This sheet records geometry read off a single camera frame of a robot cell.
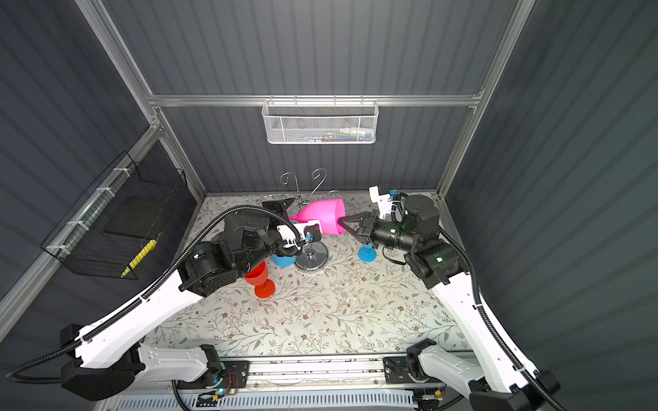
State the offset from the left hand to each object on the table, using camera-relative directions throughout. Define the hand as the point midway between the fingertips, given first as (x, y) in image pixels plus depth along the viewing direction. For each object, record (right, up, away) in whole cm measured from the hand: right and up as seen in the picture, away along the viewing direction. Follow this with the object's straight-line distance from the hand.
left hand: (293, 214), depth 61 cm
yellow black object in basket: (-42, -11, +8) cm, 44 cm away
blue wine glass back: (+22, -15, +38) cm, 46 cm away
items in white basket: (+13, +29, +31) cm, 44 cm away
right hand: (+12, -2, -2) cm, 12 cm away
